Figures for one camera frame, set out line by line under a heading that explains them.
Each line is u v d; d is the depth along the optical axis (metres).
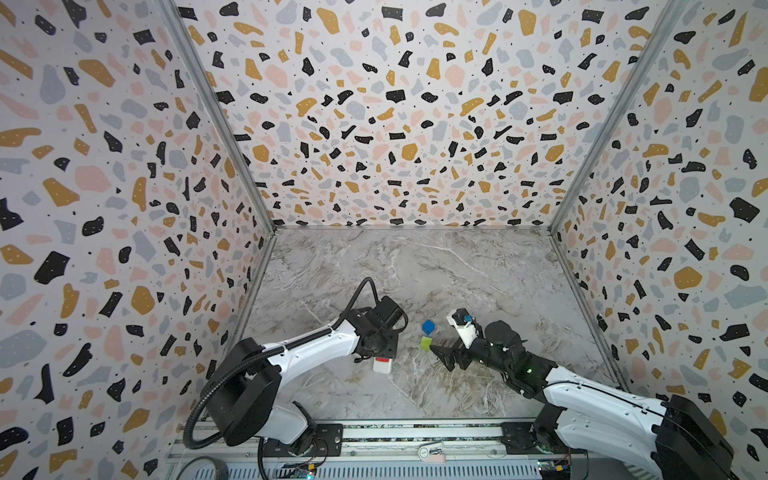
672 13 0.71
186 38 0.73
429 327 0.94
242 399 0.42
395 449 0.73
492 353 0.64
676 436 0.41
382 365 0.82
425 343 0.90
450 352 0.69
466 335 0.70
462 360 0.71
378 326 0.66
